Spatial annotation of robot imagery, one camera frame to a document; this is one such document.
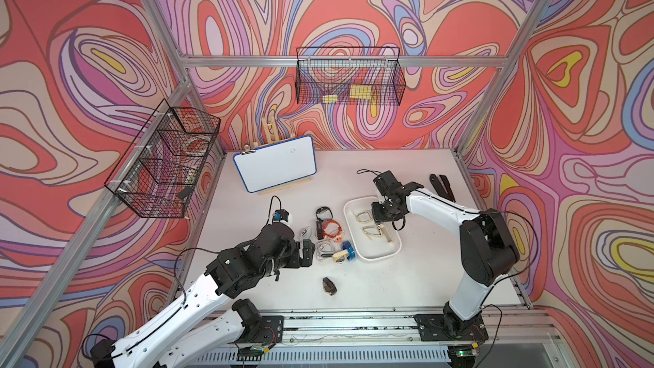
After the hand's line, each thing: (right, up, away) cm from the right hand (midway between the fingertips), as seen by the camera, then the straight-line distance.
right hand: (381, 220), depth 91 cm
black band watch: (-21, +1, +6) cm, 22 cm away
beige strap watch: (-3, -4, +1) cm, 5 cm away
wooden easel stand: (-46, +35, +26) cm, 64 cm away
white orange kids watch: (-16, -7, -1) cm, 17 cm away
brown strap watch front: (-19, -18, -14) cm, 30 cm away
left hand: (-26, -5, -20) cm, 33 cm away
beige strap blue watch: (-15, -11, -7) cm, 20 cm away
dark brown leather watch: (-22, -3, -1) cm, 23 cm away
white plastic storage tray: (-3, -8, 0) cm, 8 cm away
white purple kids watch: (-28, -4, 0) cm, 29 cm away
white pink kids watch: (-21, -10, -3) cm, 23 cm away
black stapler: (+28, +12, +13) cm, 33 cm away
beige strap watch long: (+2, -5, +2) cm, 6 cm away
